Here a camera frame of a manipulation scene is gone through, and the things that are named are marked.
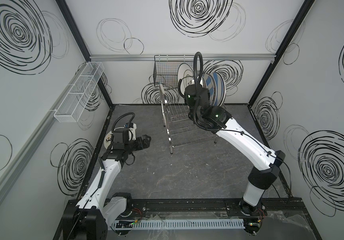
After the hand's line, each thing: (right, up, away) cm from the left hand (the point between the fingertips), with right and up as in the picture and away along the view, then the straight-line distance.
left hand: (145, 138), depth 82 cm
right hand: (+25, +26, -16) cm, 40 cm away
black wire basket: (+11, +43, +15) cm, 47 cm away
